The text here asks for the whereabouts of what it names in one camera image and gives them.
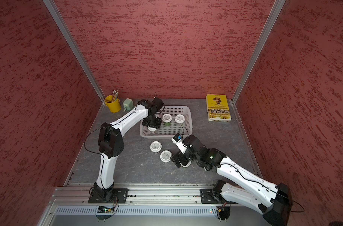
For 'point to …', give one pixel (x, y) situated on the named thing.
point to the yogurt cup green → (188, 164)
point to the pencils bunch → (115, 94)
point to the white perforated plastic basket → (167, 132)
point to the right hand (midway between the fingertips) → (177, 155)
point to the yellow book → (217, 108)
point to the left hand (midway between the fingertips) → (152, 128)
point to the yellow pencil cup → (114, 106)
